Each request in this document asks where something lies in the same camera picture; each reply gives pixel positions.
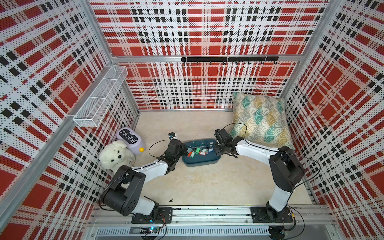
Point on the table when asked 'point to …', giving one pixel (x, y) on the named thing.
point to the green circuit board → (153, 230)
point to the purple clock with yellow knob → (132, 140)
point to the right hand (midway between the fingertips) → (221, 147)
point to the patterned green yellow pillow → (262, 119)
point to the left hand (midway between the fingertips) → (186, 144)
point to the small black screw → (171, 200)
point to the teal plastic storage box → (196, 160)
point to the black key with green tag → (197, 150)
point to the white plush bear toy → (115, 155)
